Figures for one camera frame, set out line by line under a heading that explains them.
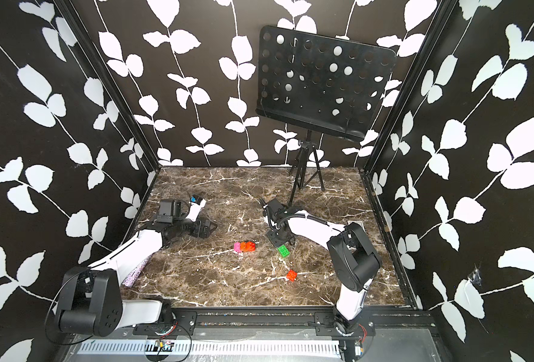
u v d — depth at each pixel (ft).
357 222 3.29
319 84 2.21
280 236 2.56
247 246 2.92
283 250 2.95
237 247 2.93
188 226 2.48
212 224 2.63
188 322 2.40
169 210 2.25
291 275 2.75
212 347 2.30
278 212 2.38
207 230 2.63
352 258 1.55
